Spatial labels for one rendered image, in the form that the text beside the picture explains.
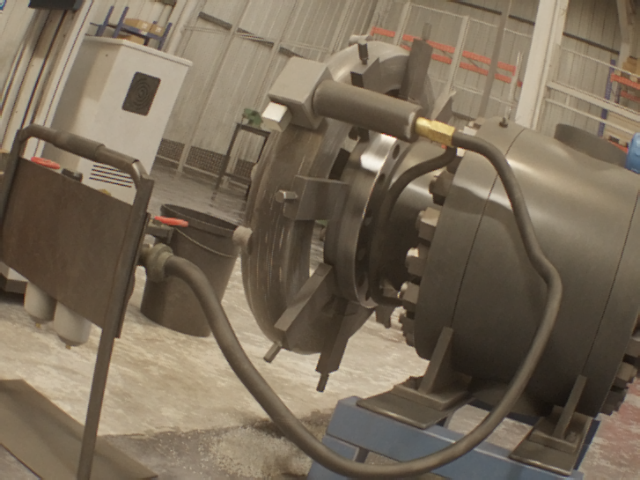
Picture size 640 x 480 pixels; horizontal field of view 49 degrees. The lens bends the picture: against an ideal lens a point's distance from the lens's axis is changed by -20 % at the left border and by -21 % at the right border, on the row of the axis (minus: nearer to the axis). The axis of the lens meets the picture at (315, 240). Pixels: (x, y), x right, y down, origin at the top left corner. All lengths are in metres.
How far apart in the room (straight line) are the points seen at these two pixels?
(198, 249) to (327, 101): 1.18
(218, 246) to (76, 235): 1.40
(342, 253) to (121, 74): 0.95
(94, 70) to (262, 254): 1.00
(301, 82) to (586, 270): 0.66
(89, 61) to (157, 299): 0.86
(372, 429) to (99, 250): 0.62
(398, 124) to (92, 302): 0.63
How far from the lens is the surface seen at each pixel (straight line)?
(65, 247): 1.31
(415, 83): 1.91
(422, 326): 1.67
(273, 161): 1.63
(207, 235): 2.63
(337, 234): 1.74
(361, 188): 1.72
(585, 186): 1.61
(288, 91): 1.56
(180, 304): 2.67
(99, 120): 2.35
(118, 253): 1.23
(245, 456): 1.75
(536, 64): 9.63
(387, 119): 1.49
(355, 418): 1.54
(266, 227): 1.63
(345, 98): 1.53
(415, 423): 1.50
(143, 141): 2.49
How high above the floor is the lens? 0.63
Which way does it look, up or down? 5 degrees down
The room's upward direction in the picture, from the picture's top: 18 degrees clockwise
